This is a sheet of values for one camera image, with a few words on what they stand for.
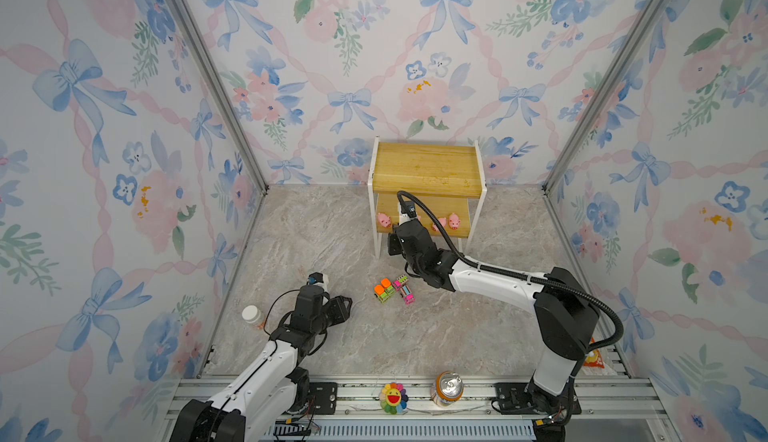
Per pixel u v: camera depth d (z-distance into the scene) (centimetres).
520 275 51
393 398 73
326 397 74
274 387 54
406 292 90
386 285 90
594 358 78
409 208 71
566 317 46
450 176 78
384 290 90
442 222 87
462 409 73
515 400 73
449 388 66
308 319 66
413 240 62
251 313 80
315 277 79
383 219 87
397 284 91
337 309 77
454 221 88
